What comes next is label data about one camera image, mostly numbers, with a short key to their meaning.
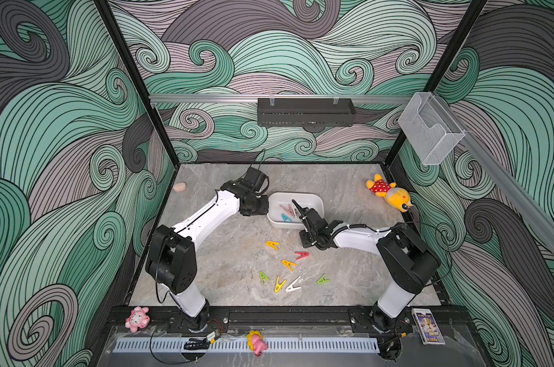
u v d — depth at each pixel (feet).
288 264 2.80
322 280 2.67
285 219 3.21
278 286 2.61
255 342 2.20
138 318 2.34
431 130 2.59
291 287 2.61
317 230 2.35
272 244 2.97
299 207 2.74
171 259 1.45
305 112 3.12
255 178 2.23
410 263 1.51
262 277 2.67
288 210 3.26
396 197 3.24
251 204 2.31
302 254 2.87
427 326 2.31
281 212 3.31
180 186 3.61
